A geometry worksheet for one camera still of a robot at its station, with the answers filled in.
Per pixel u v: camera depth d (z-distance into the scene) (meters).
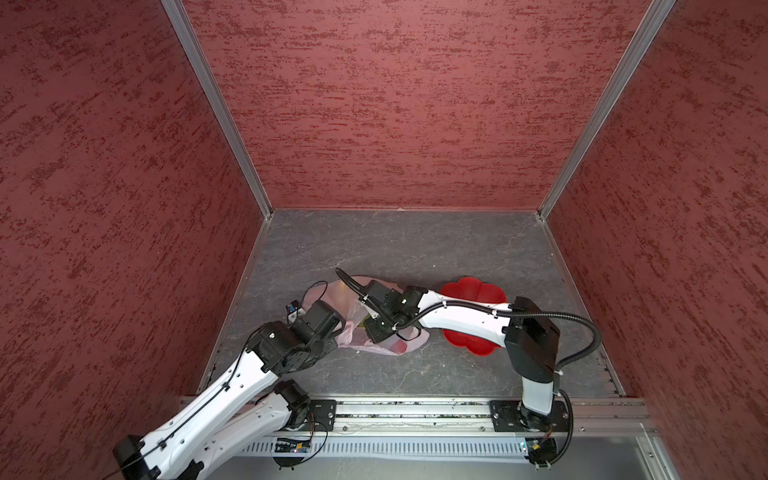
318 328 0.55
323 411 0.75
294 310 0.67
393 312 0.62
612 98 0.87
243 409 0.46
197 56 0.77
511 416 0.74
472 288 0.95
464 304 0.54
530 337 0.49
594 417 0.76
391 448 0.77
